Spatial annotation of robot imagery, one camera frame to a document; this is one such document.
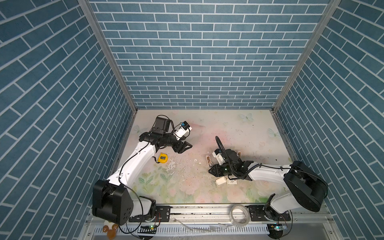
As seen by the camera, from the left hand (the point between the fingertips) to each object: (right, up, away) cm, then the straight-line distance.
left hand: (187, 141), depth 79 cm
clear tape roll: (+30, -35, -7) cm, 46 cm away
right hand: (+11, -18, +6) cm, 22 cm away
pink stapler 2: (+31, -10, +11) cm, 34 cm away
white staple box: (+19, -23, +5) cm, 31 cm away
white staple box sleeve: (+25, -24, +3) cm, 34 cm away
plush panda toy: (-34, -39, -11) cm, 53 cm away
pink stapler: (+13, -14, +10) cm, 21 cm away
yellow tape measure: (-16, -12, +12) cm, 23 cm away
